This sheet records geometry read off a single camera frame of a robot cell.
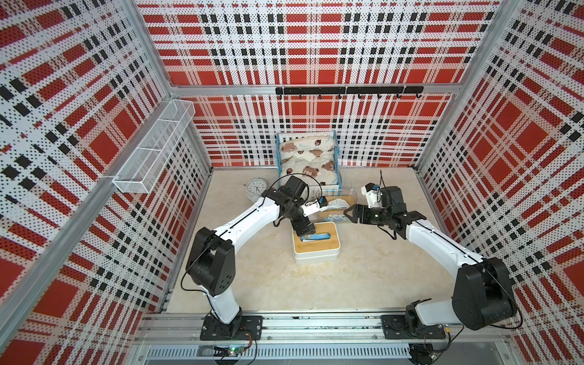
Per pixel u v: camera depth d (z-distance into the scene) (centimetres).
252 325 74
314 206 75
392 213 66
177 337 72
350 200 101
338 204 98
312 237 88
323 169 110
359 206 76
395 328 73
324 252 81
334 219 96
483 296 42
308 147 109
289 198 64
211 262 46
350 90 89
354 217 77
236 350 69
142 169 92
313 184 106
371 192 78
